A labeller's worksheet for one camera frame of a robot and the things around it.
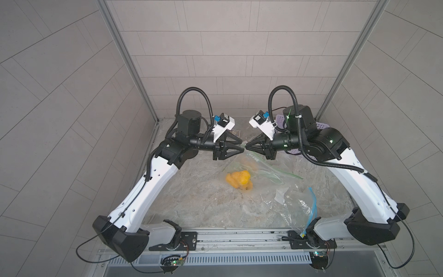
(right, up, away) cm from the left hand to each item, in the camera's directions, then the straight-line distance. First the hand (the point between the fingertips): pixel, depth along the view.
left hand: (241, 146), depth 58 cm
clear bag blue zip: (+25, -26, +14) cm, 39 cm away
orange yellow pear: (+2, -15, +16) cm, 22 cm away
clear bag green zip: (+5, -13, +17) cm, 22 cm away
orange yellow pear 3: (+4, -18, +18) cm, 26 cm away
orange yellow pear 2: (-1, -16, +17) cm, 23 cm away
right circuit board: (+32, -47, +11) cm, 58 cm away
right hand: (+2, 0, 0) cm, 2 cm away
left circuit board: (-26, -47, +8) cm, 54 cm away
